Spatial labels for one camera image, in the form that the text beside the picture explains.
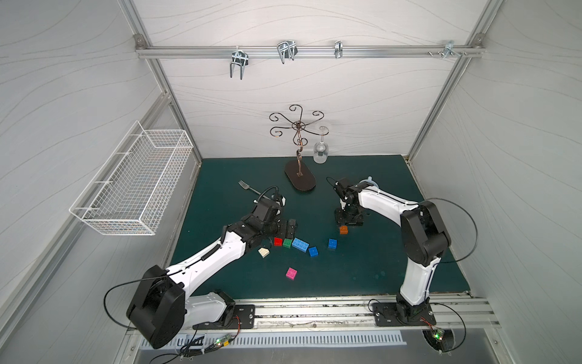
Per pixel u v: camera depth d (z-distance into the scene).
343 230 0.93
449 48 0.77
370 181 1.03
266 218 0.63
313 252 0.88
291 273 0.82
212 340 0.70
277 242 0.73
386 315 0.74
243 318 0.74
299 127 0.91
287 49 0.76
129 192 0.68
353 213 0.78
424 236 0.51
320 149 0.96
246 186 1.09
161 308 0.40
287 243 0.89
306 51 0.79
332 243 0.88
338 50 0.78
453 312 0.67
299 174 1.11
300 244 0.88
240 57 0.78
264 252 0.86
